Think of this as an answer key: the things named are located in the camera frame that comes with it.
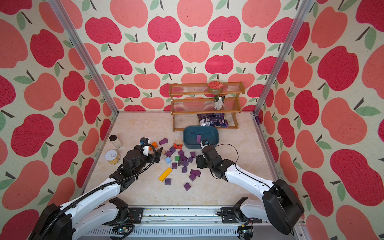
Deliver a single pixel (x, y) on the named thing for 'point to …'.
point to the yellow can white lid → (112, 156)
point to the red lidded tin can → (215, 87)
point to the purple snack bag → (215, 119)
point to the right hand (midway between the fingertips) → (202, 159)
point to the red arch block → (177, 147)
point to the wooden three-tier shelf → (194, 105)
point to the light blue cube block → (168, 160)
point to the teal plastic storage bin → (193, 136)
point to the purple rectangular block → (183, 157)
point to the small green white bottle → (219, 101)
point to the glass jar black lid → (113, 138)
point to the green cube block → (177, 158)
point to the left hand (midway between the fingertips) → (155, 148)
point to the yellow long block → (165, 173)
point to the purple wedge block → (163, 141)
